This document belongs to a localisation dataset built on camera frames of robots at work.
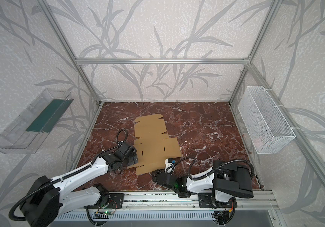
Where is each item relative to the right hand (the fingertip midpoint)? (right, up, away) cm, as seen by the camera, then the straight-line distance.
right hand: (152, 175), depth 79 cm
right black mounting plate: (+29, -10, -8) cm, 31 cm away
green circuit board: (-21, -15, -9) cm, 27 cm away
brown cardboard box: (-1, +13, +11) cm, 17 cm away
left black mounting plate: (-18, -10, -7) cm, 22 cm away
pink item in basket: (+57, +20, -5) cm, 61 cm away
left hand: (-13, +7, +6) cm, 16 cm away
